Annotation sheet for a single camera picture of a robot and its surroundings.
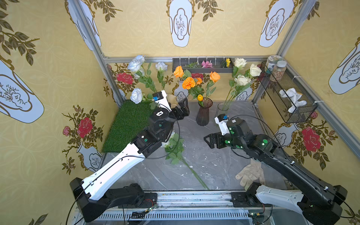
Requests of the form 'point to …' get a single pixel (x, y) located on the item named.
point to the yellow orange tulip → (200, 97)
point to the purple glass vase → (202, 116)
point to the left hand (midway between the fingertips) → (173, 101)
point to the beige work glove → (253, 172)
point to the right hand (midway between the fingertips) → (212, 134)
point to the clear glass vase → (222, 108)
